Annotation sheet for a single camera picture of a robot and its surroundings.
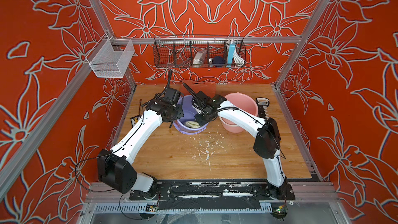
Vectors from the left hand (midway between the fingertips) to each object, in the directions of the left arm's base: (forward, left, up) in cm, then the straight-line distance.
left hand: (178, 112), depth 81 cm
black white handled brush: (+24, -55, -17) cm, 62 cm away
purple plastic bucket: (+10, -4, -14) cm, 17 cm away
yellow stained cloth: (-5, -8, -3) cm, 10 cm away
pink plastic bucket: (+12, -37, -3) cm, 39 cm away
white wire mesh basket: (+29, +45, +13) cm, 55 cm away
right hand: (-1, -10, -6) cm, 12 cm away
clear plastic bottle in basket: (+32, -9, +13) cm, 35 cm away
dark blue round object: (+34, -21, +9) cm, 41 cm away
